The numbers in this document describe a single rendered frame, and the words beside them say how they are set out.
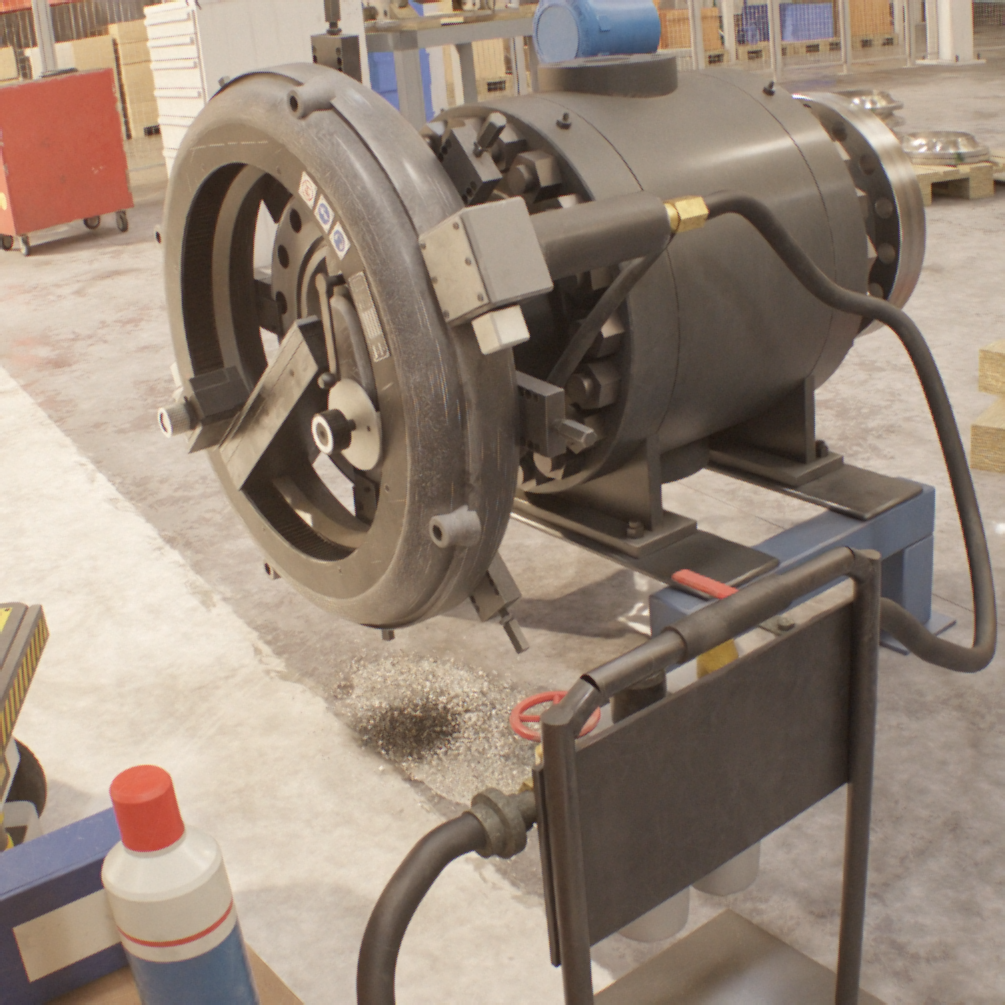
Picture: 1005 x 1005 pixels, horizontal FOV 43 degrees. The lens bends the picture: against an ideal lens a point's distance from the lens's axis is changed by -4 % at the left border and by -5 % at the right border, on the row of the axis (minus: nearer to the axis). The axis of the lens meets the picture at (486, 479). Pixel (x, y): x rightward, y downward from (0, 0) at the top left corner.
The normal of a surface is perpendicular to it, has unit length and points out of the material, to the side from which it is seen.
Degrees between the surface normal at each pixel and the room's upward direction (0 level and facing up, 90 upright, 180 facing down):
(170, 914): 90
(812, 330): 106
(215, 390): 52
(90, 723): 0
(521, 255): 68
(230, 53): 90
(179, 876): 42
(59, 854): 13
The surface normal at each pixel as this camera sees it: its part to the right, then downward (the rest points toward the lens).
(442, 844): 0.29, -0.47
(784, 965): -0.10, -0.93
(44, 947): 0.60, 0.44
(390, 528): -0.80, 0.29
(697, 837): 0.60, 0.23
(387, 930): 0.15, -0.31
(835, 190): 0.51, -0.15
